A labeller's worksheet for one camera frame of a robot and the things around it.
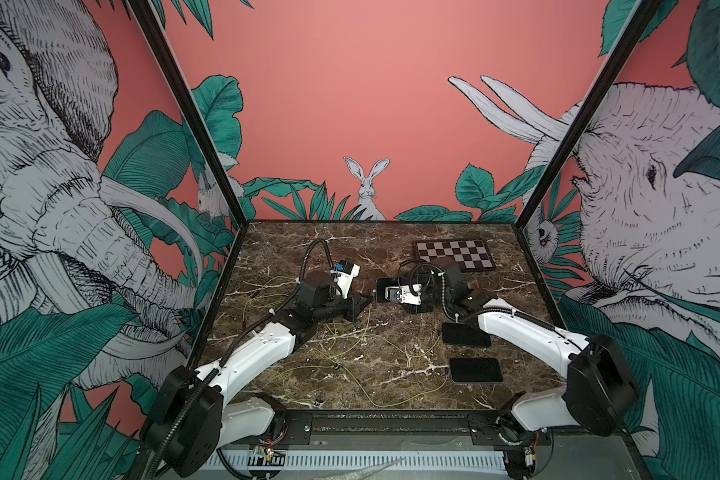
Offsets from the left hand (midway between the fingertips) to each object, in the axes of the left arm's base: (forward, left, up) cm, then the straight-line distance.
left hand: (374, 295), depth 78 cm
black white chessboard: (+25, -38, -16) cm, 48 cm away
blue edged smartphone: (+3, -2, +1) cm, 4 cm away
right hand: (+6, -8, -1) cm, 10 cm away
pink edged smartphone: (-14, -30, -21) cm, 39 cm away
